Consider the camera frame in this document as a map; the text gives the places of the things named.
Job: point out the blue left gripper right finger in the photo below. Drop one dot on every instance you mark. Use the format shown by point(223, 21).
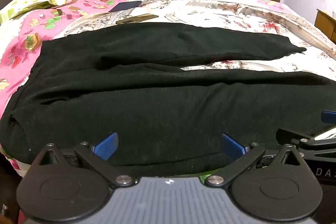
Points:
point(232, 148)

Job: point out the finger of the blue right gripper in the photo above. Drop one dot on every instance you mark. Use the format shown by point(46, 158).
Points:
point(328, 117)

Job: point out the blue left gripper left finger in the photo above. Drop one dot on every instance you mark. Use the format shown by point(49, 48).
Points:
point(106, 147)

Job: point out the black pants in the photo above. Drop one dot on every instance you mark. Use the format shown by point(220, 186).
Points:
point(142, 82)

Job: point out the wooden side cabinet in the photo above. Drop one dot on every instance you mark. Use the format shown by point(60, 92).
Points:
point(326, 24)

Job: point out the pink cartoon bed sheet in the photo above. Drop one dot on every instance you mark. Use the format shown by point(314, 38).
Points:
point(21, 38)

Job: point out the floral satin bedspread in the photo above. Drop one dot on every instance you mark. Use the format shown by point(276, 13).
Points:
point(261, 16)

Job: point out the brown flat box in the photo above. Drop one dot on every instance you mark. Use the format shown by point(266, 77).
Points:
point(136, 19)

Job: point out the dark blue flat wallet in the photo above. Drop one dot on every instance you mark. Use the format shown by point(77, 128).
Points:
point(125, 6)

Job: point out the green yellow pillow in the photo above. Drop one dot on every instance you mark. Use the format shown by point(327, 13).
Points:
point(18, 7)

